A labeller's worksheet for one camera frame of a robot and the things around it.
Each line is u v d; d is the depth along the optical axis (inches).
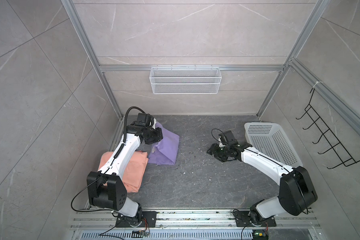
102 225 28.4
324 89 26.3
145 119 25.6
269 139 41.2
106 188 18.4
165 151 34.2
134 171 32.3
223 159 30.6
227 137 26.8
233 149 24.5
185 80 39.6
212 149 31.1
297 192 16.7
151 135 27.6
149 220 28.8
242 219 28.6
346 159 23.1
